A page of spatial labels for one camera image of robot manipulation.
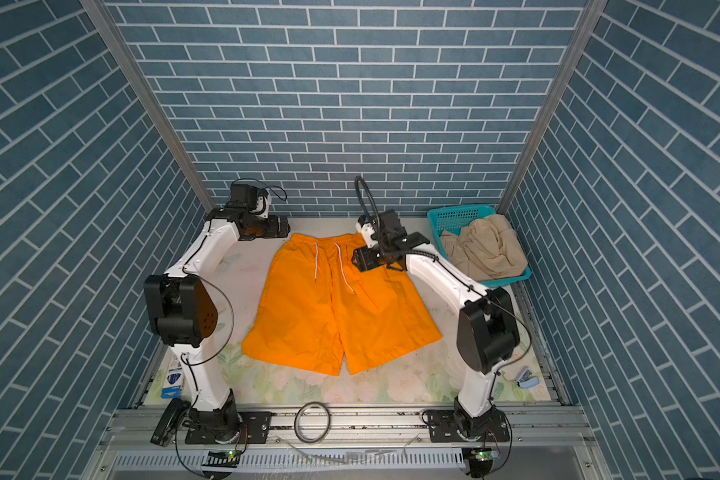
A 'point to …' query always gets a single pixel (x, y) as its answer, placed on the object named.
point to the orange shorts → (314, 302)
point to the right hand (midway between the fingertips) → (360, 254)
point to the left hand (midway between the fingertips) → (276, 226)
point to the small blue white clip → (526, 381)
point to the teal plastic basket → (458, 218)
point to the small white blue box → (172, 383)
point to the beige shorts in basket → (486, 249)
